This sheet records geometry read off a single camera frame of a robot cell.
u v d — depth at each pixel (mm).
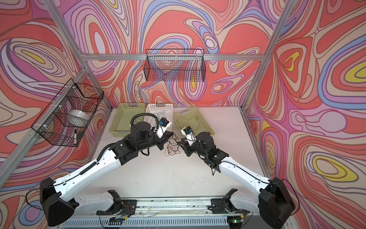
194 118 1118
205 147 595
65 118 694
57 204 370
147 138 559
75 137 719
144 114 488
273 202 396
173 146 781
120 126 1078
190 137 650
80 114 731
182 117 1102
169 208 746
